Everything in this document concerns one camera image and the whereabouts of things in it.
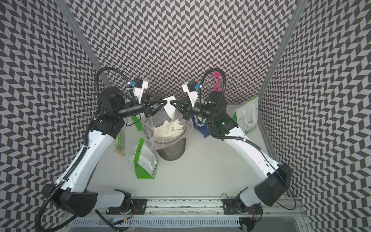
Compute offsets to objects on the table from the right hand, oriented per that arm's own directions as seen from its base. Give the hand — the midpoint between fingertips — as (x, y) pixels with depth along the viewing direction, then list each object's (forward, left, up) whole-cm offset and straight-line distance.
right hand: (171, 104), depth 59 cm
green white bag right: (+13, -41, -24) cm, 49 cm away
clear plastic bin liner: (-8, +6, -17) cm, 20 cm away
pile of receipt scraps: (+6, +6, -27) cm, 28 cm away
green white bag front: (-15, +20, -37) cm, 45 cm away
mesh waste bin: (-6, +4, -34) cm, 35 cm away
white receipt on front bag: (-13, +14, -24) cm, 31 cm away
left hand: (+2, +3, 0) cm, 3 cm away
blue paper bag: (+12, -13, -30) cm, 35 cm away
